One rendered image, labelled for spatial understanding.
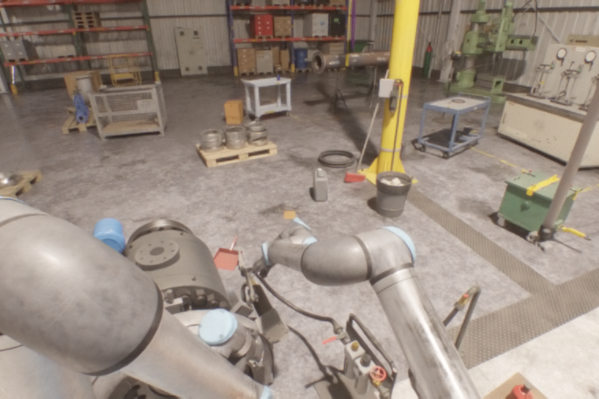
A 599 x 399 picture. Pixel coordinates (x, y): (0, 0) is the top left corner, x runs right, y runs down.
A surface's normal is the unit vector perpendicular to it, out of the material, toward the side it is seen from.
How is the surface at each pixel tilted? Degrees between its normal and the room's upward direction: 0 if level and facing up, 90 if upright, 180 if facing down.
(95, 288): 54
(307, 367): 0
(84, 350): 86
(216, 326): 19
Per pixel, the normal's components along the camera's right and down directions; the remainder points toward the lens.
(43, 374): 0.78, 0.26
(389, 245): 0.18, -0.54
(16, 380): 0.41, 0.33
